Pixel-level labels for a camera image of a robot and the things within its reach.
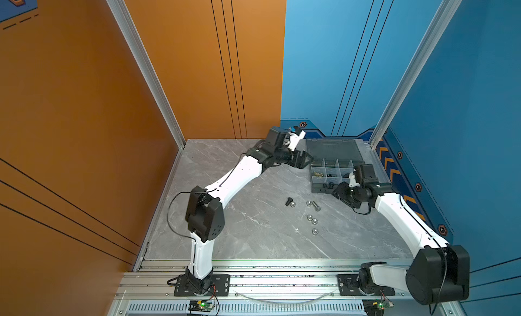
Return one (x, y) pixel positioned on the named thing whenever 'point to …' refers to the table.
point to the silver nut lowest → (315, 231)
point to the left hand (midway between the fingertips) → (307, 154)
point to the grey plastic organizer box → (334, 160)
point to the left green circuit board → (197, 305)
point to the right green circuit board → (376, 305)
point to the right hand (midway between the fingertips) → (335, 194)
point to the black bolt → (290, 199)
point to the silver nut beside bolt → (292, 204)
